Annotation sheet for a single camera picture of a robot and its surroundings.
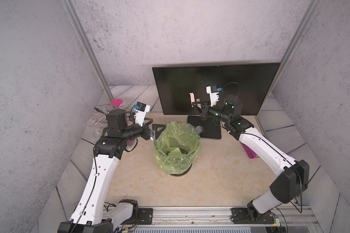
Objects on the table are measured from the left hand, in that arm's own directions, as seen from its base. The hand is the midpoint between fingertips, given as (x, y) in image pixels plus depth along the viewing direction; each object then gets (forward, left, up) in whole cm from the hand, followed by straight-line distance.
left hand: (159, 123), depth 66 cm
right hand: (+9, -15, +3) cm, 18 cm away
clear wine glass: (+11, +39, -9) cm, 41 cm away
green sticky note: (+2, -7, -29) cm, 30 cm away
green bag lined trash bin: (+5, -6, -28) cm, 29 cm away
